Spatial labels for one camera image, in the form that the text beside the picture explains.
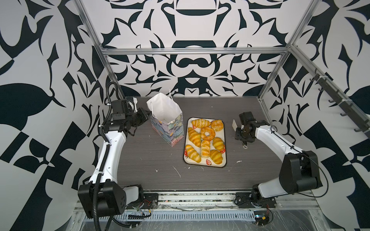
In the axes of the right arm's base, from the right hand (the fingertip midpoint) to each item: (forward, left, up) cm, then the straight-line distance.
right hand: (241, 135), depth 89 cm
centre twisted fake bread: (-6, +22, -5) cm, 23 cm away
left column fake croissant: (+2, +28, -4) cm, 29 cm away
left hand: (+4, +51, +20) cm, 55 cm away
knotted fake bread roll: (+11, +12, -4) cm, 16 cm away
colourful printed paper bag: (+17, +47, -5) cm, 50 cm away
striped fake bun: (-2, +13, -6) cm, 15 cm away
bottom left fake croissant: (-9, +30, -5) cm, 32 cm away
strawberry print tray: (-13, +22, -8) cm, 27 cm away
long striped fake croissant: (+12, +23, -4) cm, 26 cm away
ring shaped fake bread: (+6, +19, -8) cm, 21 cm away
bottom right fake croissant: (-11, +16, -4) cm, 20 cm away
